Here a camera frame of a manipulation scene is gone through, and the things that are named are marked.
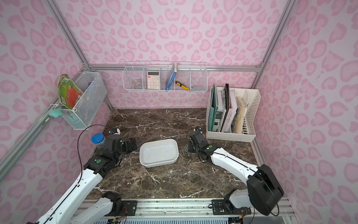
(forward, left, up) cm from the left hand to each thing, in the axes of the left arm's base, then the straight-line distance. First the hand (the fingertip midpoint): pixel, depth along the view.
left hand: (128, 139), depth 78 cm
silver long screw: (+1, -31, -18) cm, 36 cm away
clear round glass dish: (+37, 0, +9) cm, 38 cm away
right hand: (+2, -35, -8) cm, 36 cm away
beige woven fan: (+13, -67, -8) cm, 69 cm away
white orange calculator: (+40, -10, +11) cm, 43 cm away
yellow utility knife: (+39, -30, +7) cm, 50 cm away
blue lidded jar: (+4, +20, -5) cm, 21 cm away
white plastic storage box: (+1, -13, -19) cm, 23 cm away
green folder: (+13, -48, +8) cm, 51 cm away
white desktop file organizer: (+35, -80, 0) cm, 87 cm away
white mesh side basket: (+6, +22, +13) cm, 26 cm away
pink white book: (+18, -61, +2) cm, 64 cm away
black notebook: (+15, -56, +11) cm, 59 cm away
